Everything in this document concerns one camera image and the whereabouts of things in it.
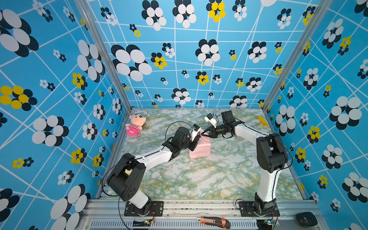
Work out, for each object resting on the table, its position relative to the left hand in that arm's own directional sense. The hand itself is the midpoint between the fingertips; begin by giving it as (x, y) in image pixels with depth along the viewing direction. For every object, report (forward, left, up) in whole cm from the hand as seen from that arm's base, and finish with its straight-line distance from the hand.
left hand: (199, 136), depth 87 cm
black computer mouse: (-41, -50, -10) cm, 65 cm away
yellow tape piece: (+24, -52, -13) cm, 59 cm away
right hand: (+4, -4, -2) cm, 6 cm away
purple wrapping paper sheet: (-6, -2, -2) cm, 7 cm away
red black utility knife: (-41, -6, -12) cm, 44 cm away
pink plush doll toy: (+18, +44, -7) cm, 48 cm away
